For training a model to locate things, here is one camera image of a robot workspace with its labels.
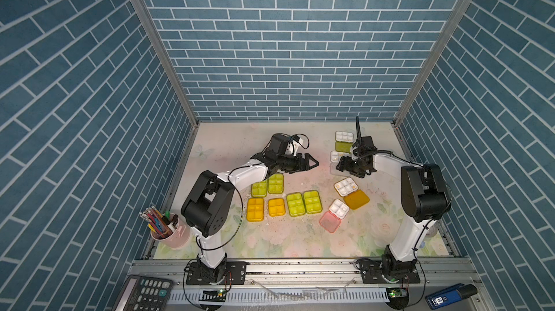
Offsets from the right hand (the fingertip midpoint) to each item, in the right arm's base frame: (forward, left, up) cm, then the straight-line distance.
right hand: (345, 169), depth 100 cm
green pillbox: (-10, +32, -1) cm, 33 cm away
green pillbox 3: (-18, +15, 0) cm, 23 cm away
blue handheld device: (-46, -28, +2) cm, 54 cm away
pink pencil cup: (-38, +62, +7) cm, 73 cm away
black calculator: (-54, +69, +1) cm, 88 cm away
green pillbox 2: (-19, +22, 0) cm, 29 cm away
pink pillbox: (-24, +7, -2) cm, 25 cm away
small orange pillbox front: (-21, +30, -1) cm, 37 cm away
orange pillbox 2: (-14, -4, -2) cm, 15 cm away
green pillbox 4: (+18, -1, 0) cm, 18 cm away
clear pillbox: (+7, +4, 0) cm, 8 cm away
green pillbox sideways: (-13, +39, 0) cm, 41 cm away
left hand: (-9, +15, +13) cm, 22 cm away
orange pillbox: (-23, +39, -1) cm, 45 cm away
